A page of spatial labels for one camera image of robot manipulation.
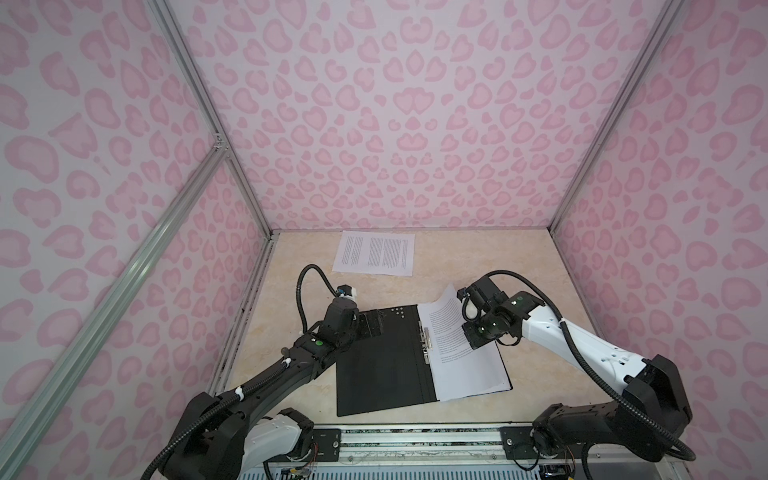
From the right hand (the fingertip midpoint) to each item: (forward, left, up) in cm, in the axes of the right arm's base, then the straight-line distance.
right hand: (471, 334), depth 81 cm
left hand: (+5, +27, +1) cm, 27 cm away
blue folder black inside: (-5, +22, -10) cm, 25 cm away
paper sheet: (+37, +29, -11) cm, 49 cm away
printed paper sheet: (-7, +3, -10) cm, 12 cm away
